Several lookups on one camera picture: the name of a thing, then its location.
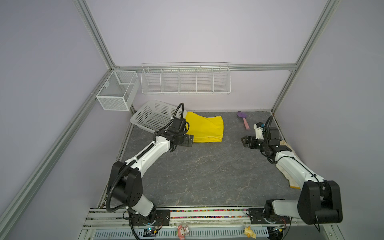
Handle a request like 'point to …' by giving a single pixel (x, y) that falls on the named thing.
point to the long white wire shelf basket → (186, 78)
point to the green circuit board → (150, 232)
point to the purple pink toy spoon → (243, 115)
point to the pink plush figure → (182, 231)
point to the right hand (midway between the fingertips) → (248, 139)
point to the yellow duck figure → (248, 232)
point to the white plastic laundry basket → (153, 115)
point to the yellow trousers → (205, 129)
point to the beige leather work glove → (283, 142)
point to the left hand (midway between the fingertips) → (185, 139)
